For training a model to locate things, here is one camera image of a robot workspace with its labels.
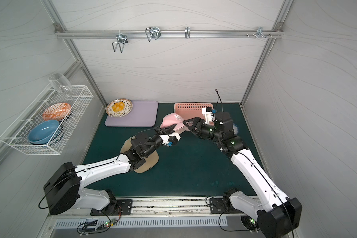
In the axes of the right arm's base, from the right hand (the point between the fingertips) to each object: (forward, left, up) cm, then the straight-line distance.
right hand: (185, 124), depth 68 cm
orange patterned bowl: (+3, +63, +3) cm, 63 cm away
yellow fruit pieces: (+36, +55, -27) cm, 71 cm away
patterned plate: (+38, +48, -30) cm, 68 cm away
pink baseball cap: (+7, +7, -5) cm, 11 cm away
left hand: (+2, +5, -2) cm, 6 cm away
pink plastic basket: (+37, -3, -31) cm, 48 cm away
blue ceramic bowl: (-10, +60, +4) cm, 61 cm away
